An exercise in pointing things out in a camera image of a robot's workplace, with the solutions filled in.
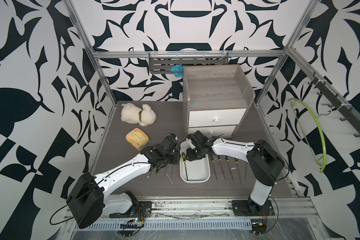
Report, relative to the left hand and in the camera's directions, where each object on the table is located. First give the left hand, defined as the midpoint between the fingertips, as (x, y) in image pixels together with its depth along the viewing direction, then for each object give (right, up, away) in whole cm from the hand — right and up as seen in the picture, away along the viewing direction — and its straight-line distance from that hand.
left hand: (178, 153), depth 82 cm
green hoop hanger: (+63, 0, -14) cm, 64 cm away
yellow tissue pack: (-26, +6, +14) cm, 30 cm away
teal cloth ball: (0, +49, +9) cm, 50 cm away
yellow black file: (+4, -7, +7) cm, 11 cm away
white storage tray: (+11, -11, +4) cm, 16 cm away
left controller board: (-21, -32, -9) cm, 39 cm away
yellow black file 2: (-4, -11, +6) cm, 13 cm away
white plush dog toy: (-30, +21, +17) cm, 41 cm away
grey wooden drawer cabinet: (+20, +29, -2) cm, 35 cm away
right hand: (+5, -3, +7) cm, 9 cm away
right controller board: (+38, -33, -11) cm, 51 cm away
